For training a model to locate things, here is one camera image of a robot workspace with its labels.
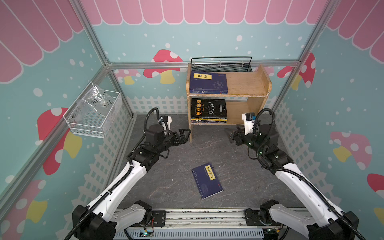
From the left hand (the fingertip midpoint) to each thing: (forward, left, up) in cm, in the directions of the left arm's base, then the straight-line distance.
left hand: (184, 134), depth 74 cm
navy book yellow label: (-14, -12, -25) cm, 31 cm away
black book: (+20, -12, -1) cm, 24 cm away
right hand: (+2, -22, +5) cm, 23 cm away
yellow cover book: (+13, -13, -3) cm, 18 cm away
